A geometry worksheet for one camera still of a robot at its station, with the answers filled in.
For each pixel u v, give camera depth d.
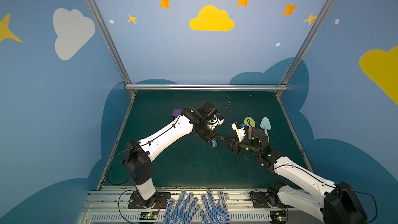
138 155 0.48
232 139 0.72
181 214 0.70
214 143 0.77
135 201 0.73
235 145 0.69
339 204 0.40
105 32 0.86
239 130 0.71
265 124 1.02
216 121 0.66
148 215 0.71
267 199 0.73
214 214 0.71
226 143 0.77
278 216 0.71
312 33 0.87
